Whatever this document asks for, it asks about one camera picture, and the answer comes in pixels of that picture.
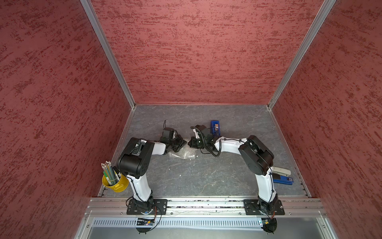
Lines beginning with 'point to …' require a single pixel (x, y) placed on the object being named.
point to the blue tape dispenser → (215, 127)
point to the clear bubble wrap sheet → (186, 152)
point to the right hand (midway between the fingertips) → (188, 145)
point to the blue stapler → (283, 179)
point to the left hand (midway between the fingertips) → (187, 143)
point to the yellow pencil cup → (120, 186)
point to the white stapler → (281, 171)
